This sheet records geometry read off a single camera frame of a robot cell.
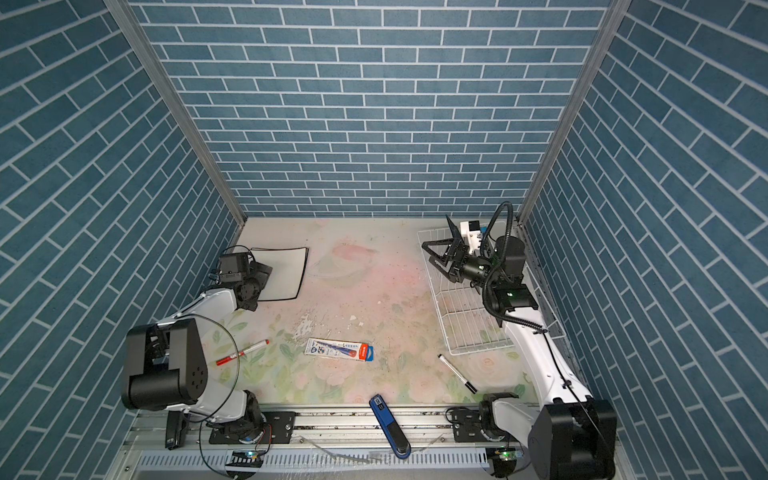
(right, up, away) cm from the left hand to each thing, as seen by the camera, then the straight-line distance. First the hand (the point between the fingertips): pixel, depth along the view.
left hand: (265, 275), depth 94 cm
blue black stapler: (+41, -34, -23) cm, 58 cm away
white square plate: (+3, +2, +11) cm, 11 cm away
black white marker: (+59, -26, -11) cm, 65 cm away
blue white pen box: (+28, -21, -7) cm, 35 cm away
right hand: (+49, +8, -24) cm, 55 cm away
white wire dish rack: (+64, -14, -4) cm, 65 cm away
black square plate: (+60, +14, -1) cm, 62 cm away
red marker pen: (-2, -21, -8) cm, 23 cm away
